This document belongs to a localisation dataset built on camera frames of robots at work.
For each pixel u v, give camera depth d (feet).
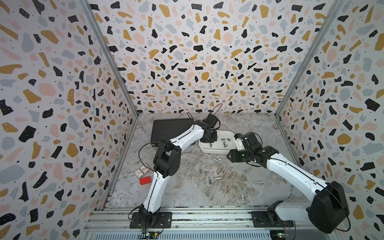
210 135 2.74
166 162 1.83
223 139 3.49
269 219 2.20
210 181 2.82
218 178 2.87
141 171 2.92
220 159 3.12
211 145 3.30
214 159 3.13
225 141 3.41
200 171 2.96
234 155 2.40
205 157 3.16
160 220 2.40
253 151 2.07
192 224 2.40
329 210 1.32
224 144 3.38
